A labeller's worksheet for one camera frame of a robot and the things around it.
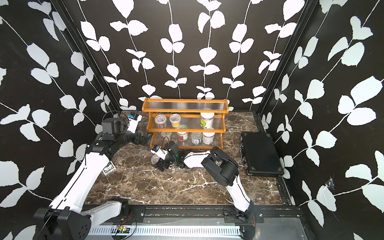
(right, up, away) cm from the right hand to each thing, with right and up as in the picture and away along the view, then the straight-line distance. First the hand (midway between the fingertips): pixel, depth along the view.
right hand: (156, 157), depth 89 cm
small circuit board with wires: (-12, -30, -19) cm, 38 cm away
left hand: (-2, +18, -12) cm, 22 cm away
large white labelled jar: (+32, +11, +5) cm, 34 cm away
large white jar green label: (+31, +23, -4) cm, 39 cm away
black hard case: (+64, +1, +2) cm, 64 cm away
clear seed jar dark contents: (+3, +23, -1) cm, 23 cm away
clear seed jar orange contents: (+12, +23, -1) cm, 26 cm away
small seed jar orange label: (+5, +14, +9) cm, 17 cm away
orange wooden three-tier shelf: (+22, +21, +23) cm, 38 cm away
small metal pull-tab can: (+25, +11, +9) cm, 28 cm away
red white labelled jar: (+15, +12, +9) cm, 21 cm away
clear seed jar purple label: (-1, -1, -1) cm, 2 cm away
